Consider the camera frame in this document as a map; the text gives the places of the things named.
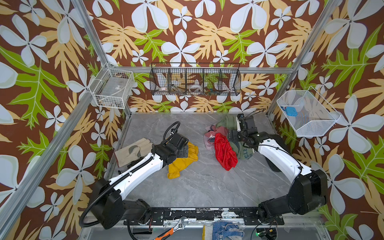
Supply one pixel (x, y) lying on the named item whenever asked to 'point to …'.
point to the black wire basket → (195, 78)
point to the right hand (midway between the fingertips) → (235, 131)
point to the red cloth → (225, 154)
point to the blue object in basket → (291, 111)
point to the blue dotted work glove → (221, 229)
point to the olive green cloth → (243, 152)
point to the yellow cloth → (174, 169)
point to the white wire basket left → (111, 88)
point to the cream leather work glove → (134, 151)
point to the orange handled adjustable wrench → (179, 226)
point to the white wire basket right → (314, 116)
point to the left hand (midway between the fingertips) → (177, 146)
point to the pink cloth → (209, 137)
